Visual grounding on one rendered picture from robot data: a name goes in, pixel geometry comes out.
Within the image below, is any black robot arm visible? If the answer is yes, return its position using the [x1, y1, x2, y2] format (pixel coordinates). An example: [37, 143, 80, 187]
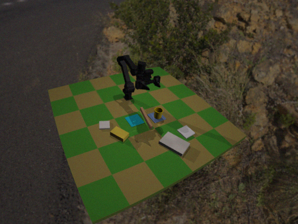
[116, 55, 154, 101]

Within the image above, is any yellow rectangular block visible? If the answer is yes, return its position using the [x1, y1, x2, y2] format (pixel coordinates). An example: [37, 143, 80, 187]
[110, 126, 129, 142]

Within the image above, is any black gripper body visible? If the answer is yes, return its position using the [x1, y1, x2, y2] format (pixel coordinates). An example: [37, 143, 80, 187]
[135, 74, 161, 90]

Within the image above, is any tan flat bar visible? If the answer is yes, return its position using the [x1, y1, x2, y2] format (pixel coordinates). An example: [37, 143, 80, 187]
[140, 107, 153, 129]

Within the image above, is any yellow cup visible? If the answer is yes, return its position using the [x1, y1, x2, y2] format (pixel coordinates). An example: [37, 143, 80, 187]
[154, 107, 164, 119]

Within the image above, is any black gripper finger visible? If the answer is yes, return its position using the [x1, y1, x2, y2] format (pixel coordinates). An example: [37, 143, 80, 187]
[139, 81, 150, 90]
[155, 77, 161, 87]

